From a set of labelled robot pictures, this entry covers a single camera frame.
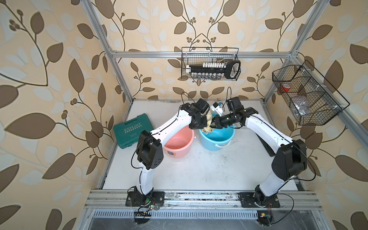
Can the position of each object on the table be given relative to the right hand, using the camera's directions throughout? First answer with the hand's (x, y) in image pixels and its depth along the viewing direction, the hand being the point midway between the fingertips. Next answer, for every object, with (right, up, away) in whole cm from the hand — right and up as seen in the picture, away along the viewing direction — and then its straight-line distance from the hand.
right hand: (207, 126), depth 81 cm
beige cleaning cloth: (0, -1, -6) cm, 6 cm away
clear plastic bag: (+48, +10, -9) cm, 50 cm away
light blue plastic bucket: (+9, -10, +16) cm, 21 cm away
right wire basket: (+54, +13, -9) cm, 56 cm away
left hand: (-2, +1, +4) cm, 5 cm away
